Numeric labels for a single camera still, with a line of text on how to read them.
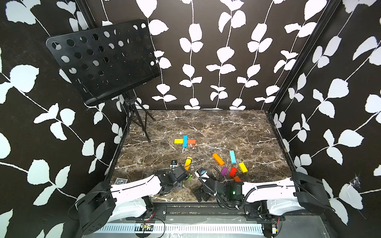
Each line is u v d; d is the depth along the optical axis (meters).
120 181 0.83
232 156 0.95
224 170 0.88
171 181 0.64
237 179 0.86
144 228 0.72
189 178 0.69
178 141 1.02
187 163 0.91
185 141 1.01
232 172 0.88
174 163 0.77
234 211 0.75
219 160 0.93
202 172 0.67
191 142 1.02
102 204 0.41
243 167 0.90
